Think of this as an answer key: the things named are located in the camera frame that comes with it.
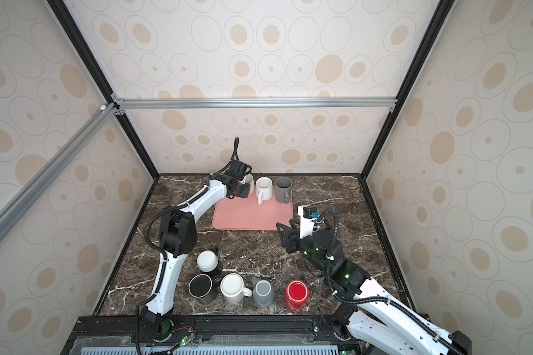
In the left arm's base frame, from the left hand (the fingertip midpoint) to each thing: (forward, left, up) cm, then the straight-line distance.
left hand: (249, 184), depth 101 cm
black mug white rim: (-45, +13, -2) cm, 47 cm away
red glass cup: (-47, -19, -2) cm, 51 cm away
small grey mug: (-47, -8, -1) cm, 48 cm away
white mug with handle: (0, -7, -3) cm, 7 cm away
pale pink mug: (+3, 0, 0) cm, 3 cm away
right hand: (-30, -15, +16) cm, 37 cm away
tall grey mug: (-1, -16, -1) cm, 16 cm away
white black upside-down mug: (-36, +13, -1) cm, 38 cm away
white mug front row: (-45, +3, -3) cm, 45 cm away
